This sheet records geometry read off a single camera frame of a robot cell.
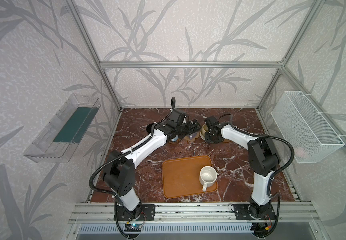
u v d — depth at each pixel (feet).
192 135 3.15
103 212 2.47
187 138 3.21
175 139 3.31
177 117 2.11
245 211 2.41
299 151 2.37
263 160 1.69
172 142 3.24
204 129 2.62
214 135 2.37
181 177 2.77
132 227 2.35
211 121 2.58
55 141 2.07
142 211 2.40
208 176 2.77
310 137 2.00
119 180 1.46
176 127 2.11
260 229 2.30
